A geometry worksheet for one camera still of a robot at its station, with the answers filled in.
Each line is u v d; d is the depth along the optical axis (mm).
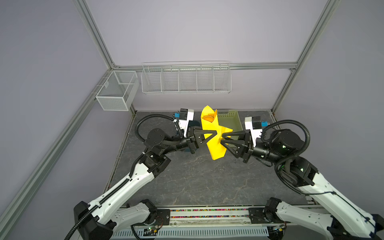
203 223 737
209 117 476
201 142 503
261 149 460
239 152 471
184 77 1009
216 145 519
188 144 473
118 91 1021
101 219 379
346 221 399
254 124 428
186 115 467
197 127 508
